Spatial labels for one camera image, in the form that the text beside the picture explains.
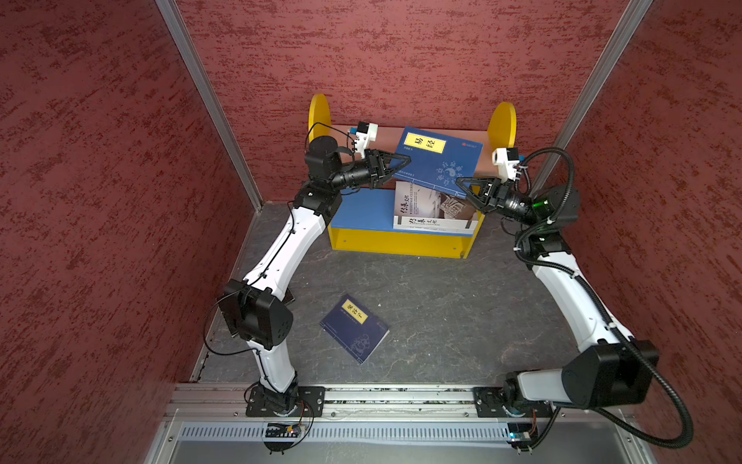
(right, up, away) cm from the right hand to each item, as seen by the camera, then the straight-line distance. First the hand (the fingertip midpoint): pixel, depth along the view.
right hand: (454, 190), depth 60 cm
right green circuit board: (+19, -60, +10) cm, 64 cm away
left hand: (-10, +6, +3) cm, 11 cm away
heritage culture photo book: (-3, +1, +35) cm, 35 cm away
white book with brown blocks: (+8, -7, +30) cm, 32 cm away
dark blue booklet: (-24, -39, +26) cm, 52 cm away
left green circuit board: (-41, -60, +12) cm, 74 cm away
